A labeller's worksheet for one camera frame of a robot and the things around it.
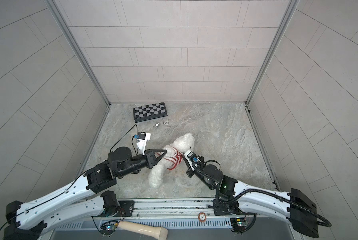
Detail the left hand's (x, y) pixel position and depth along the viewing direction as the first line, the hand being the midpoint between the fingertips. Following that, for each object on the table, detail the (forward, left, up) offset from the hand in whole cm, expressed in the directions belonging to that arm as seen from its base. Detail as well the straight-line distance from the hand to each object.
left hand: (169, 155), depth 61 cm
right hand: (+3, -5, -10) cm, 12 cm away
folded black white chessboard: (+42, +20, -24) cm, 52 cm away
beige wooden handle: (-25, +4, -22) cm, 33 cm away
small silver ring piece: (+36, +8, -28) cm, 46 cm away
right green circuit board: (-22, -31, -27) cm, 47 cm away
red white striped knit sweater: (+2, -2, -8) cm, 8 cm away
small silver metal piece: (+33, +14, -26) cm, 44 cm away
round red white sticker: (-19, -14, -26) cm, 35 cm away
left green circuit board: (-23, +27, -24) cm, 43 cm away
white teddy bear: (+8, -6, -5) cm, 11 cm away
